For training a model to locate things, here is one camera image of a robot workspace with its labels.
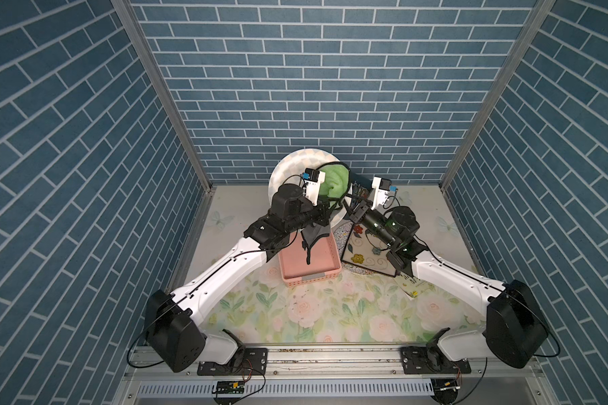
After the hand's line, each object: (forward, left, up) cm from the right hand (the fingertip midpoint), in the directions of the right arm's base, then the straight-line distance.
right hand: (342, 196), depth 71 cm
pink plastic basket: (-1, +4, -38) cm, 38 cm away
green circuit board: (-43, +29, -37) cm, 64 cm away
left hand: (-1, -1, -1) cm, 2 cm away
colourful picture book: (-10, -28, -34) cm, 45 cm away
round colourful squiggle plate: (+10, -2, -33) cm, 35 cm away
